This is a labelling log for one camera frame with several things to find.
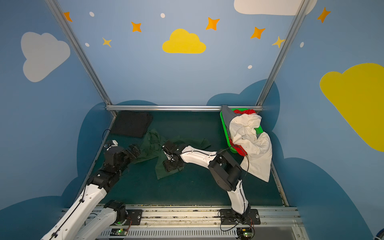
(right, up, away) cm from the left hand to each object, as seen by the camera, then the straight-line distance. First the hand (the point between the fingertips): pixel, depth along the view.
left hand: (135, 149), depth 80 cm
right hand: (+18, -12, +9) cm, 23 cm away
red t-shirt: (+57, -1, +9) cm, 58 cm away
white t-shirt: (+70, -1, +9) cm, 71 cm away
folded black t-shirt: (-15, +15, +31) cm, 37 cm away
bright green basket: (+77, +11, +24) cm, 81 cm away
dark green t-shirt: (+4, -2, +18) cm, 19 cm away
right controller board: (+57, -40, -8) cm, 70 cm away
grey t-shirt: (+58, +21, +30) cm, 69 cm away
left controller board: (-5, -39, -8) cm, 40 cm away
